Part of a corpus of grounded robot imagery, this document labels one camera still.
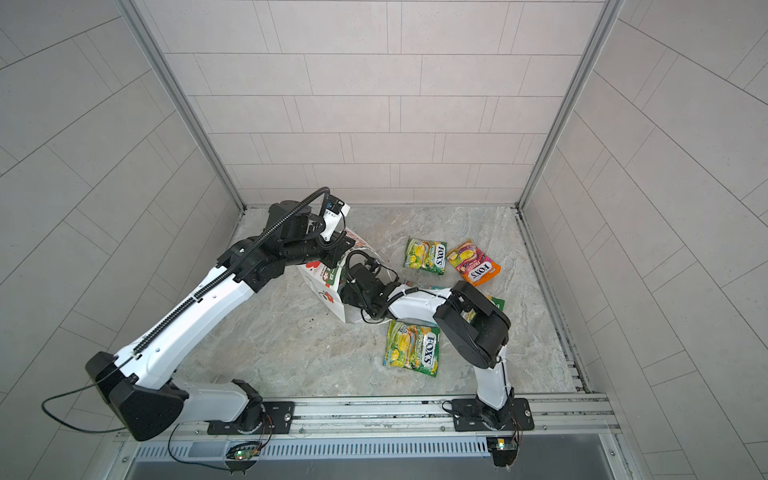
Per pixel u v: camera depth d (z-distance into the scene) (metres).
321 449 1.05
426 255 0.99
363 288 0.68
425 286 0.94
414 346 0.81
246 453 0.64
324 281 0.77
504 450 0.68
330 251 0.60
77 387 0.36
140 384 0.37
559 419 0.71
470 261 0.98
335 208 0.59
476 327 0.48
